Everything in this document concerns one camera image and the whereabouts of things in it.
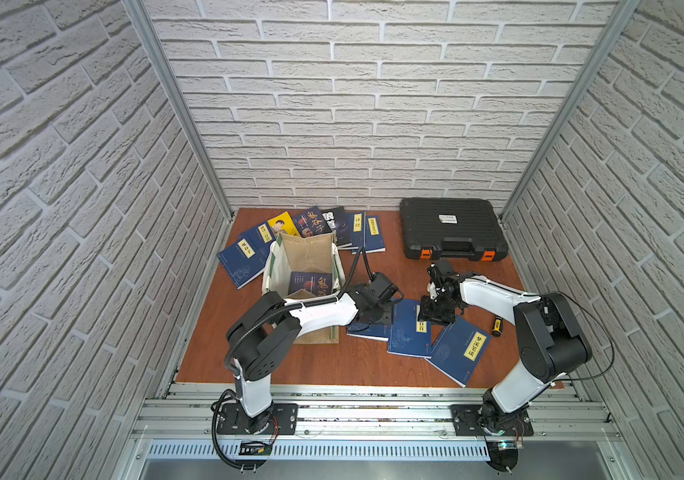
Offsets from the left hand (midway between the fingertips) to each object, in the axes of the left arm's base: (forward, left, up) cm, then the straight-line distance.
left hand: (393, 313), depth 88 cm
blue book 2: (-5, +4, -3) cm, 7 cm away
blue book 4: (-11, -19, -2) cm, 22 cm away
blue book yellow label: (+36, +9, -4) cm, 37 cm away
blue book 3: (-5, -5, -4) cm, 8 cm away
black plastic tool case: (+33, -25, +3) cm, 42 cm away
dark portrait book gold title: (+39, +28, -2) cm, 48 cm away
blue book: (+22, +51, -4) cm, 55 cm away
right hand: (0, -11, -4) cm, 12 cm away
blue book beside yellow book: (+33, +47, -3) cm, 57 cm away
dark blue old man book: (+11, +24, -1) cm, 27 cm away
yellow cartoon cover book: (+39, +39, -2) cm, 55 cm away
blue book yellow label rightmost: (+32, +3, -5) cm, 33 cm away
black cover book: (+42, +18, -3) cm, 46 cm away
